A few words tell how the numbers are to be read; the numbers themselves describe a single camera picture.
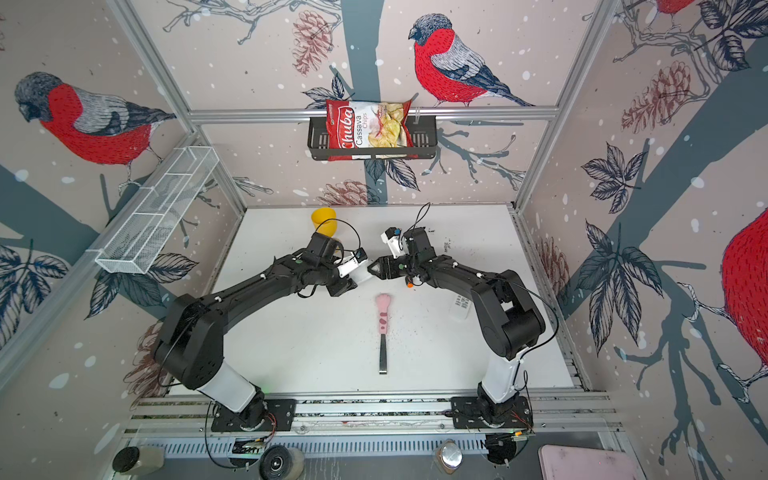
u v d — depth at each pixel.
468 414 0.73
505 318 0.48
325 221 0.71
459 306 0.92
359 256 0.78
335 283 0.78
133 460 0.60
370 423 0.73
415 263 0.74
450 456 0.59
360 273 0.86
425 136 0.95
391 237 0.84
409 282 0.98
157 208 0.78
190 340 0.44
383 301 0.94
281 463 0.59
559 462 0.66
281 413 0.74
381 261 0.82
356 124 0.87
